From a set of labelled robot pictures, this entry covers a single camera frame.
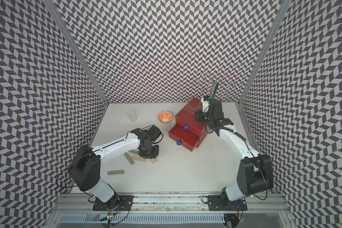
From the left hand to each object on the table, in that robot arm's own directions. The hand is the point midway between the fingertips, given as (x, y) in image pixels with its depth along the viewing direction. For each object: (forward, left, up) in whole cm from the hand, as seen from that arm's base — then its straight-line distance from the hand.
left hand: (154, 158), depth 83 cm
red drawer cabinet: (+14, -21, +6) cm, 26 cm away
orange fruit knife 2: (+4, +12, -8) cm, 14 cm away
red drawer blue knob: (+13, -19, +13) cm, 27 cm away
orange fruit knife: (-1, 0, 0) cm, 1 cm away
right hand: (+21, -25, +14) cm, 36 cm away
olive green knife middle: (+3, +17, -6) cm, 18 cm away
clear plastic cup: (+37, +21, -3) cm, 42 cm away
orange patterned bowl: (+33, -5, -2) cm, 33 cm away
